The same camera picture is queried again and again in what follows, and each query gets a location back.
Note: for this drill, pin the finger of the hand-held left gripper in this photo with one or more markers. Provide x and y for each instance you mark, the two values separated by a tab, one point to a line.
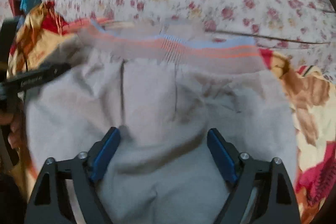
39	76

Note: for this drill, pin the person's left hand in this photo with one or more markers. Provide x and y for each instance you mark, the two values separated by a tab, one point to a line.
14	132

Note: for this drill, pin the red yellow patterned blanket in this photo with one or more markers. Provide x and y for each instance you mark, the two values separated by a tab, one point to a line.
309	113

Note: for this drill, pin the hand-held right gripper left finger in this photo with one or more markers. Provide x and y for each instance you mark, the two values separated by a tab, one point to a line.
103	158

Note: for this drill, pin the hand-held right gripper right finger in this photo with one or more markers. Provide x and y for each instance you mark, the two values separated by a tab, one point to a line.
223	158

